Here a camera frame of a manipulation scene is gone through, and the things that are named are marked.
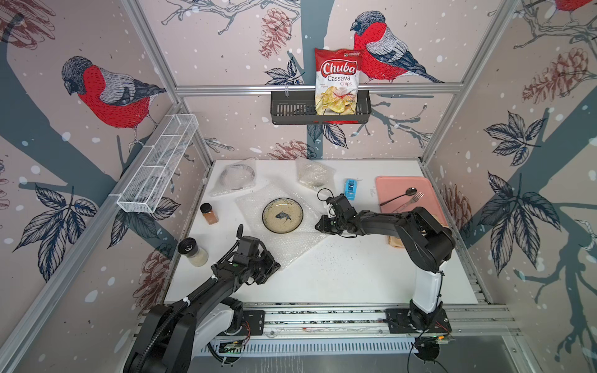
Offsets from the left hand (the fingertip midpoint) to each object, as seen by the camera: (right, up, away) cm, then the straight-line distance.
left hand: (285, 259), depth 85 cm
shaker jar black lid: (-32, +2, -3) cm, 32 cm away
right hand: (+12, +10, +11) cm, 19 cm away
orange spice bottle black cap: (-32, +17, +7) cm, 37 cm away
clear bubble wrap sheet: (0, +3, +5) cm, 6 cm away
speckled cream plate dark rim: (-2, +15, +13) cm, 20 cm away
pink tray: (+53, +23, +22) cm, 62 cm away
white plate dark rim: (-26, +32, +27) cm, 49 cm away
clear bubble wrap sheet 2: (-34, +25, +22) cm, 48 cm away
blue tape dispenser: (+29, +26, +22) cm, 45 cm away
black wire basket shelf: (+5, +60, +10) cm, 61 cm away
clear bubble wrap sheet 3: (+12, +33, +25) cm, 43 cm away
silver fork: (+59, +21, +19) cm, 65 cm away
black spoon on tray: (+57, +25, +22) cm, 66 cm away
